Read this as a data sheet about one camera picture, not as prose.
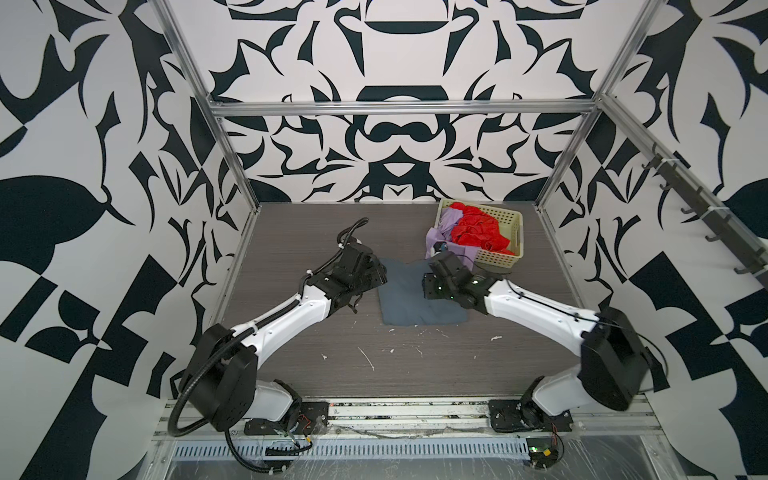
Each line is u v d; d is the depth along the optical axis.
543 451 0.71
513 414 0.74
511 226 1.11
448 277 0.65
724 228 0.55
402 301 0.94
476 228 1.02
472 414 0.76
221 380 0.41
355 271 0.65
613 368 0.43
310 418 0.74
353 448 0.71
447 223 1.05
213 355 0.42
